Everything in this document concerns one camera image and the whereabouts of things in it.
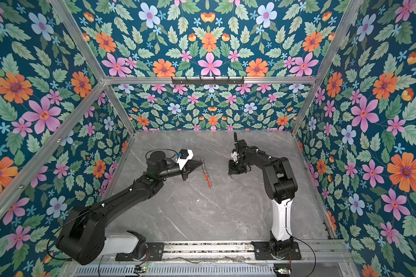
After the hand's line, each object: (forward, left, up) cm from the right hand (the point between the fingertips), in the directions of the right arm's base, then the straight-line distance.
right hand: (230, 170), depth 99 cm
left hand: (-10, +14, +25) cm, 30 cm away
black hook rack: (+34, +12, +37) cm, 52 cm away
